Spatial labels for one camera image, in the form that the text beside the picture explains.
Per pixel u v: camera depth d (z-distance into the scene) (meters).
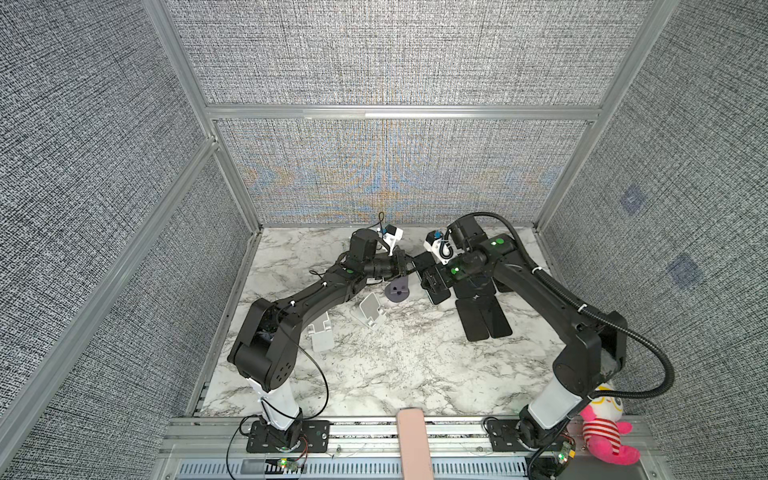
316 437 0.73
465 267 0.67
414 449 0.71
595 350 0.43
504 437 0.73
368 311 0.88
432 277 0.73
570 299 0.47
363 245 0.67
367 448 0.73
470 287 0.70
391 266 0.75
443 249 0.73
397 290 0.96
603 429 0.69
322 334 0.86
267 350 0.47
